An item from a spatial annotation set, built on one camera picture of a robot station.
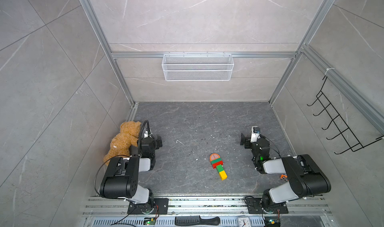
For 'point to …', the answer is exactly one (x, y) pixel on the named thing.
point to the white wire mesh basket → (197, 67)
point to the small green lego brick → (220, 168)
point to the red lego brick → (214, 165)
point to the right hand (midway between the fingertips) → (251, 133)
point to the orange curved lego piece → (214, 156)
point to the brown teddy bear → (128, 136)
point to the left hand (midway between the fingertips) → (151, 135)
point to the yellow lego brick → (223, 175)
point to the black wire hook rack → (343, 131)
